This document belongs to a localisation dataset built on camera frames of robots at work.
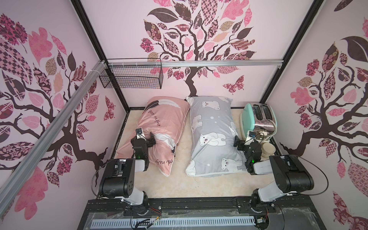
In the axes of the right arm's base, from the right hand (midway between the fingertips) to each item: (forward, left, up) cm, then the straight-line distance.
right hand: (243, 135), depth 92 cm
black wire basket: (+35, +73, +26) cm, 86 cm away
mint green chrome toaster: (+10, -12, +6) cm, 17 cm away
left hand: (+1, +65, 0) cm, 65 cm away
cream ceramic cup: (-9, -14, -3) cm, 17 cm away
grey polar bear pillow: (-12, +22, +1) cm, 25 cm away
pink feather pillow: (+13, +53, +5) cm, 55 cm away
